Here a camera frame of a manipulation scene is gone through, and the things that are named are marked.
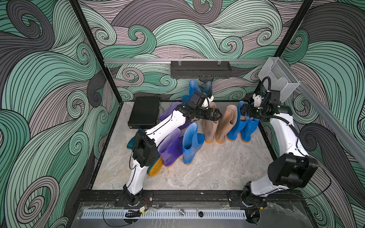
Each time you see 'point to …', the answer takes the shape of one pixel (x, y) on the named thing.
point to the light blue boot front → (192, 141)
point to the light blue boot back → (193, 87)
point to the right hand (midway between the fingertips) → (246, 110)
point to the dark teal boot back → (208, 88)
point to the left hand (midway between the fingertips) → (216, 113)
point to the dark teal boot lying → (153, 169)
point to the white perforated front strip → (122, 214)
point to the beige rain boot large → (209, 127)
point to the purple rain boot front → (169, 150)
